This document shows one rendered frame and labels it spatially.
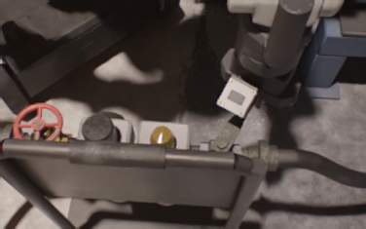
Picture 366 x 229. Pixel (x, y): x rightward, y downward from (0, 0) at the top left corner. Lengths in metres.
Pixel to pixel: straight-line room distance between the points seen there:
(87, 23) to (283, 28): 0.78
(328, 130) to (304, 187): 0.19
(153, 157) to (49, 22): 0.72
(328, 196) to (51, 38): 0.82
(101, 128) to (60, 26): 0.58
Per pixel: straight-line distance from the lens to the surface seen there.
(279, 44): 0.47
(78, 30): 1.15
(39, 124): 0.65
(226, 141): 0.64
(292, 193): 1.14
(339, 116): 1.27
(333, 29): 1.10
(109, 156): 0.53
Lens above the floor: 1.06
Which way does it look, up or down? 62 degrees down
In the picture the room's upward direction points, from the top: straight up
